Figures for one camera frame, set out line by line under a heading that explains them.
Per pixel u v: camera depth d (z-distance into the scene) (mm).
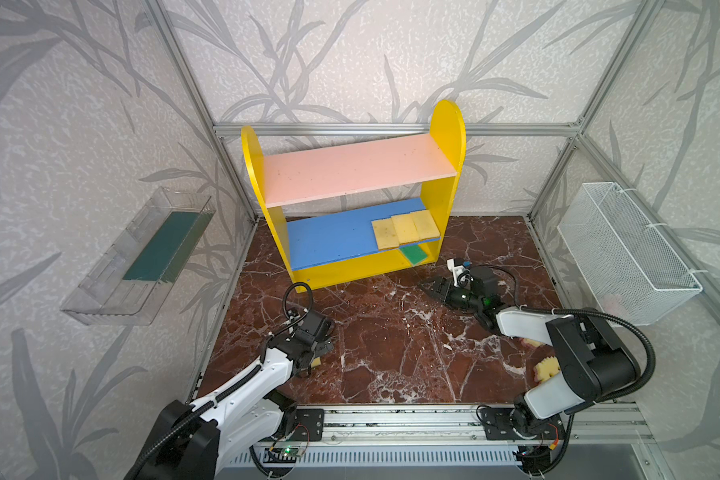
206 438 394
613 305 721
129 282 639
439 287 804
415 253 1052
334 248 912
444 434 725
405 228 961
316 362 823
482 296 720
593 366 449
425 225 963
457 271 845
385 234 938
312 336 664
